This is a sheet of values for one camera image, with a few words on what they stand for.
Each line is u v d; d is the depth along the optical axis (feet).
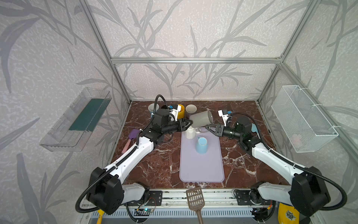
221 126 2.19
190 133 3.02
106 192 1.29
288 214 2.19
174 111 2.30
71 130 2.09
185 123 2.27
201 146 2.77
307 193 1.33
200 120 2.48
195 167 2.79
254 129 3.78
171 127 2.16
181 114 3.40
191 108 3.47
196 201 2.33
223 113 2.32
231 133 2.19
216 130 2.29
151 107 3.45
